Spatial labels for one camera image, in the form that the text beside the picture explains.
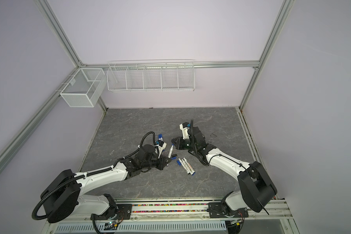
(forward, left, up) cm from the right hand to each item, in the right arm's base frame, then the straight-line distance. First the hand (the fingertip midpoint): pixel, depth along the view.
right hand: (172, 141), depth 82 cm
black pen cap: (-1, 0, -14) cm, 14 cm away
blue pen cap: (-6, -3, -16) cm, 17 cm away
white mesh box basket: (+34, +61, +12) cm, 71 cm away
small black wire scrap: (+16, -28, -16) cm, 36 cm away
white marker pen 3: (-8, -7, -15) cm, 19 cm away
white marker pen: (+13, +10, -14) cm, 22 cm away
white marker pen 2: (-5, +1, -3) cm, 6 cm away
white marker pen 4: (-7, -10, -15) cm, 19 cm away
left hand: (-9, +1, -6) cm, 11 cm away
